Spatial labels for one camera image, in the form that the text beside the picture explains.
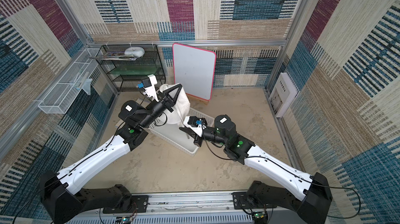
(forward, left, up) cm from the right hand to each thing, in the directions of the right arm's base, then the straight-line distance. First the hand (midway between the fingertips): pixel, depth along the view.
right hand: (181, 125), depth 64 cm
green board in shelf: (+43, +32, -5) cm, 54 cm away
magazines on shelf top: (+47, +43, +2) cm, 64 cm away
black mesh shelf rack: (+53, +47, -25) cm, 75 cm away
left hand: (+9, 0, +14) cm, 17 cm away
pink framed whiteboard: (+43, -4, -6) cm, 43 cm away
